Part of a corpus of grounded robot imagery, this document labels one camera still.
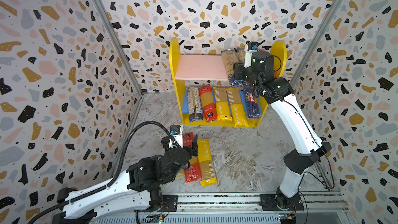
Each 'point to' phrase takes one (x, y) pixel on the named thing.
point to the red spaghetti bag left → (192, 173)
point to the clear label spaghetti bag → (194, 104)
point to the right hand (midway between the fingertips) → (237, 60)
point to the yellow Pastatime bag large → (222, 102)
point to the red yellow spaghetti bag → (208, 103)
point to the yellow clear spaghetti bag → (181, 174)
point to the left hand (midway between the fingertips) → (188, 135)
